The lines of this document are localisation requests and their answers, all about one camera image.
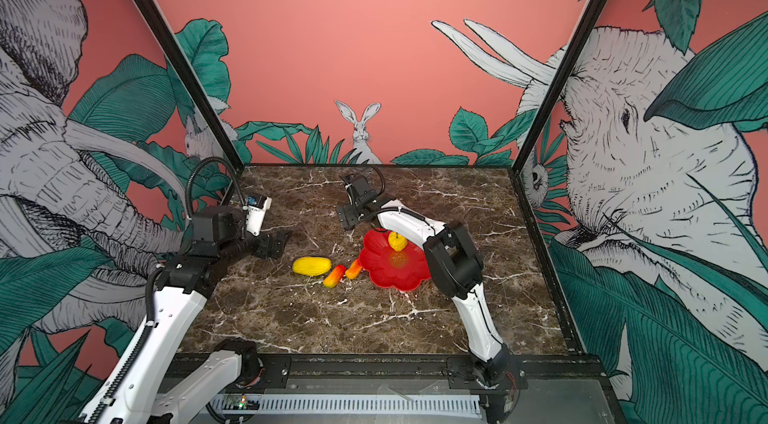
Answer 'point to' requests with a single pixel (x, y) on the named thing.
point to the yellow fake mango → (311, 265)
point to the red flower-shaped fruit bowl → (387, 268)
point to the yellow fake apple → (396, 241)
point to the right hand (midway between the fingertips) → (348, 205)
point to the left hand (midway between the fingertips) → (272, 222)
